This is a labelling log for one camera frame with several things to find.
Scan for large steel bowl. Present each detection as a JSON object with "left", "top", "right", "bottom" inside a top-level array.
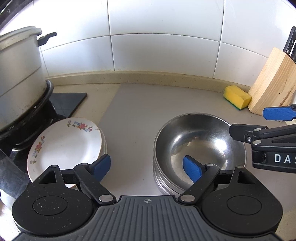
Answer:
[{"left": 154, "top": 113, "right": 247, "bottom": 181}]

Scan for small floral pink-rimmed plate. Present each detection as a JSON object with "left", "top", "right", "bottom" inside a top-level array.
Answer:
[{"left": 27, "top": 118, "right": 101, "bottom": 182}]

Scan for white plate red flowers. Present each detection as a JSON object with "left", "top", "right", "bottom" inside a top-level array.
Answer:
[{"left": 97, "top": 126, "right": 107, "bottom": 158}]

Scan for small steel bowl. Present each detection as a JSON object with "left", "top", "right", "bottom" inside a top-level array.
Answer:
[{"left": 158, "top": 183, "right": 185, "bottom": 197}]

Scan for wooden knife block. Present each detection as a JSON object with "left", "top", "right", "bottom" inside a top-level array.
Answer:
[{"left": 248, "top": 47, "right": 295, "bottom": 115}]

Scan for yellow green sponge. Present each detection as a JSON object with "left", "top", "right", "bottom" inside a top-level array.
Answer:
[{"left": 223, "top": 85, "right": 251, "bottom": 110}]

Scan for black gas stove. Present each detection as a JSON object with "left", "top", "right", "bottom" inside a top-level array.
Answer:
[{"left": 1, "top": 80, "right": 87, "bottom": 200}]

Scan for large aluminium steamer pot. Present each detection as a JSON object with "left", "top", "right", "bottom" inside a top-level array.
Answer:
[{"left": 1, "top": 27, "right": 57, "bottom": 130}]

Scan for black knife handle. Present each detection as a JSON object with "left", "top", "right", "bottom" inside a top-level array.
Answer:
[
  {"left": 290, "top": 43, "right": 296, "bottom": 63},
  {"left": 283, "top": 26, "right": 296, "bottom": 55}
]

